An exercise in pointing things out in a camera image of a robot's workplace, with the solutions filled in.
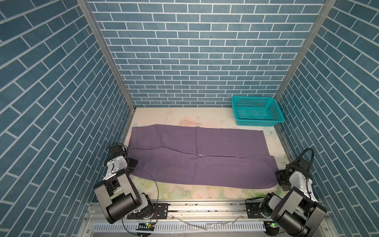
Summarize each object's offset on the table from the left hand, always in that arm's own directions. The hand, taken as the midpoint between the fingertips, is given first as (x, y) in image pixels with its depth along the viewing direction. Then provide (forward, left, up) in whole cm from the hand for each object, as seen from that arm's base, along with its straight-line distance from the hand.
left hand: (133, 167), depth 87 cm
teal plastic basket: (+48, -87, 0) cm, 99 cm away
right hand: (-6, -87, -1) cm, 87 cm away
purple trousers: (+7, -53, -1) cm, 54 cm away
